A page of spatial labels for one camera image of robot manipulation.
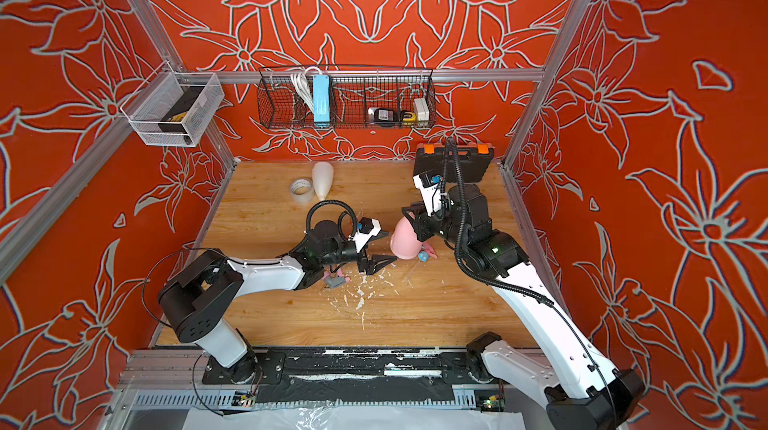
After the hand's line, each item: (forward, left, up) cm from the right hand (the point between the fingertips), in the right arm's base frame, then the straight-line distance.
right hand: (401, 207), depth 68 cm
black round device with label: (+39, +6, -2) cm, 39 cm away
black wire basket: (+48, +21, -1) cm, 52 cm away
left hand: (-1, +2, -15) cm, 15 cm away
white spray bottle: (+34, +28, -25) cm, 51 cm away
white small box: (+36, -7, +1) cm, 37 cm away
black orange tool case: (+30, -26, -13) cm, 42 cm away
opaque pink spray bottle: (-5, -1, -9) cm, 10 cm away
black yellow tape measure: (+38, -3, -2) cm, 38 cm away
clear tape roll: (+30, +36, -29) cm, 55 cm away
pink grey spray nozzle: (-5, +19, -29) cm, 35 cm away
